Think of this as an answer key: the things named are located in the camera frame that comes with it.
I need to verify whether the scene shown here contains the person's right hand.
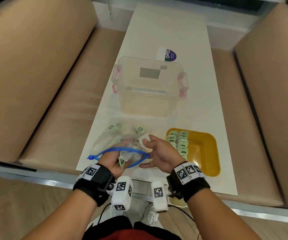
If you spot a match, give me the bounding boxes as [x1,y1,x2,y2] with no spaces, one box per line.
[139,135,186,174]

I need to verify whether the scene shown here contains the person's left hand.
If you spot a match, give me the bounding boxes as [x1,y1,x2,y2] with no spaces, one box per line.
[98,138,132,179]

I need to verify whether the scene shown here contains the clear zip bag with tea bags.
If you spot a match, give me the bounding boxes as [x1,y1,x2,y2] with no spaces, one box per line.
[87,117,151,170]

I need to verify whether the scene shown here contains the tea bags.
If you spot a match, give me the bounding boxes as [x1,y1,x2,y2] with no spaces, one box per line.
[167,130,189,160]
[118,147,144,170]
[108,122,147,138]

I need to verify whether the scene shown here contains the yellow tray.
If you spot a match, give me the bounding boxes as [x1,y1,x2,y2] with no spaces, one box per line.
[166,128,221,177]

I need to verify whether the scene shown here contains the person's left forearm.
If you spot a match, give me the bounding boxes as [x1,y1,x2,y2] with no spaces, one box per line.
[21,189,98,240]

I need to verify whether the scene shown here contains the person's left white shoe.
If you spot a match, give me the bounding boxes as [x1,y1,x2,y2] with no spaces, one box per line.
[109,206,126,218]

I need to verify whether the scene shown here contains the person's white shoe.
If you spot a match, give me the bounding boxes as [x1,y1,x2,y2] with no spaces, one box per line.
[109,206,126,218]
[144,203,159,226]

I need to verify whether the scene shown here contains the person's right white shoe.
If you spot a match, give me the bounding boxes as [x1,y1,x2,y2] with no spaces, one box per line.
[144,203,159,226]

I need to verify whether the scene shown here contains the person's black trousers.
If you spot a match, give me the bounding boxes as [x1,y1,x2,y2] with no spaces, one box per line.
[83,216,182,240]

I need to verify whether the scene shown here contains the person's red shirt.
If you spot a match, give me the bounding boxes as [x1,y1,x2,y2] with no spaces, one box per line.
[104,230,164,240]

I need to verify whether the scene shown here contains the black left wristband with markers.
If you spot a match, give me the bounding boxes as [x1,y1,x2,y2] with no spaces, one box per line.
[73,163,115,207]

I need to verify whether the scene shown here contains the black wristband with markers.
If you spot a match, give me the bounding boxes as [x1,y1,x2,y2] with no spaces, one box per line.
[166,161,211,203]
[73,163,115,207]

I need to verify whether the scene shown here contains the marker cube on right wrist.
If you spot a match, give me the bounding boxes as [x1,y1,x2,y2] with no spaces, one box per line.
[151,181,169,213]

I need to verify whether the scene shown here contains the black right wristband with markers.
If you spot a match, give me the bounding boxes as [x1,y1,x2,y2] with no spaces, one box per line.
[166,161,211,203]

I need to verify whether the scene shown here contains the small white bin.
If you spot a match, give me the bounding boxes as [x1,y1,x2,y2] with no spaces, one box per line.
[169,196,188,208]

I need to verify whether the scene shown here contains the clear storage box pink latches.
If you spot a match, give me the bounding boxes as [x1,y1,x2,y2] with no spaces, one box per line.
[111,56,189,117]

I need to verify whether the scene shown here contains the grey rectangular label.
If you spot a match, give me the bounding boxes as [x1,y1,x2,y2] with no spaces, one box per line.
[139,68,160,79]

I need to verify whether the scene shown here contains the white and purple sticker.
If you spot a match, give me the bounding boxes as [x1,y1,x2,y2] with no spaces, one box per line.
[157,46,177,62]

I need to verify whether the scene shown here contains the beige bench seat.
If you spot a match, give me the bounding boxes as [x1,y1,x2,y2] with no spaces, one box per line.
[0,0,126,173]
[210,2,288,210]

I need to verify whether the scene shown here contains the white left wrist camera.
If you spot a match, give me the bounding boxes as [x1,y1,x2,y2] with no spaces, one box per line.
[111,176,134,212]

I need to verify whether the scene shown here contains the black camera cable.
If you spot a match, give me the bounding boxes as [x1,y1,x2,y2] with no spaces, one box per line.
[168,204,194,222]
[98,204,112,224]

